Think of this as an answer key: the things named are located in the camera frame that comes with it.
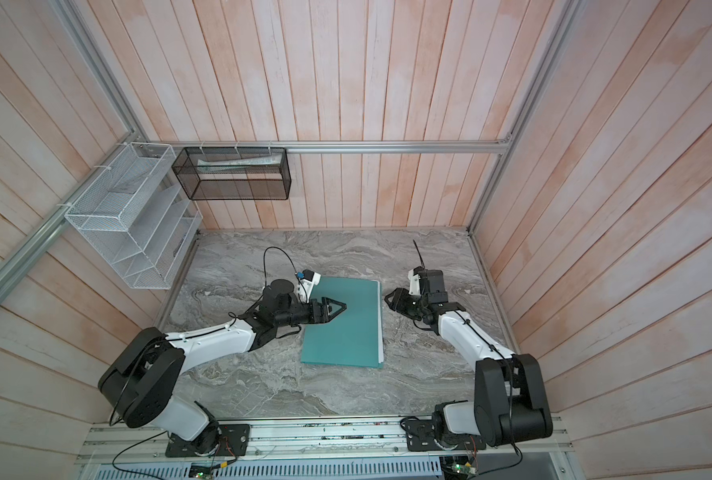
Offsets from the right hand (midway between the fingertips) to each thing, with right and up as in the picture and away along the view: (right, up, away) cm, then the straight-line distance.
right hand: (391, 299), depth 90 cm
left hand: (-16, -3, -8) cm, 18 cm away
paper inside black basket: (-50, +41, 0) cm, 64 cm away
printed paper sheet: (-3, -11, +3) cm, 11 cm away
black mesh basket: (-54, +43, +14) cm, 70 cm away
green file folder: (-12, -13, +3) cm, 19 cm away
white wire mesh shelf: (-68, +23, -12) cm, 73 cm away
